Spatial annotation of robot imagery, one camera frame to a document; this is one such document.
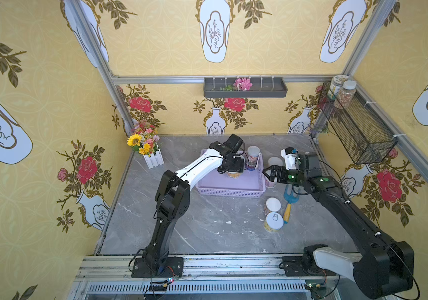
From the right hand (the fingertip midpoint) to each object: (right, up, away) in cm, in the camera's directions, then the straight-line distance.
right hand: (275, 169), depth 82 cm
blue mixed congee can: (-7, +8, +13) cm, 16 cm away
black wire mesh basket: (+38, +14, -2) cm, 41 cm away
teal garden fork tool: (+11, -16, +10) cm, 22 cm away
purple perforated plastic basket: (-9, -9, +10) cm, 16 cm away
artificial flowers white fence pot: (-63, +14, +14) cm, 66 cm away
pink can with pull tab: (+1, -9, +13) cm, 16 cm away
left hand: (-20, +1, +11) cm, 23 cm away
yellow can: (-17, -4, +8) cm, 19 cm away
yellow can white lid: (0, -16, +2) cm, 16 cm away
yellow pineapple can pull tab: (-1, -23, -1) cm, 23 cm away
